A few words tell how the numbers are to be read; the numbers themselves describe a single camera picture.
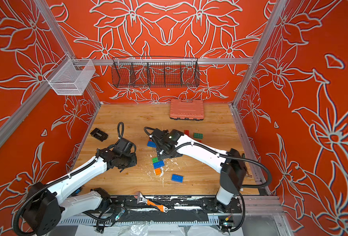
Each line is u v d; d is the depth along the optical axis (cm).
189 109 113
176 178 81
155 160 86
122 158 64
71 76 92
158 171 83
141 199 74
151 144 92
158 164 83
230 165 43
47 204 39
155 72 100
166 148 53
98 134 100
